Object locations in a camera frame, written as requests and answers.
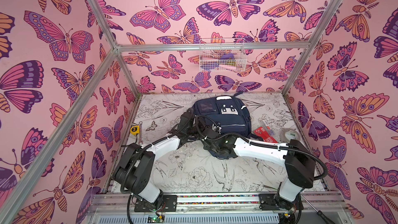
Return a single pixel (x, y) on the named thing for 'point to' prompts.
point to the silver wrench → (140, 140)
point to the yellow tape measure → (134, 130)
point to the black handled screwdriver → (321, 213)
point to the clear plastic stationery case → (267, 125)
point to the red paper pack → (261, 132)
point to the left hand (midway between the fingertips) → (215, 124)
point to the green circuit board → (153, 219)
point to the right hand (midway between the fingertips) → (206, 141)
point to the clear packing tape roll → (290, 133)
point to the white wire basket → (222, 55)
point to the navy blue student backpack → (229, 113)
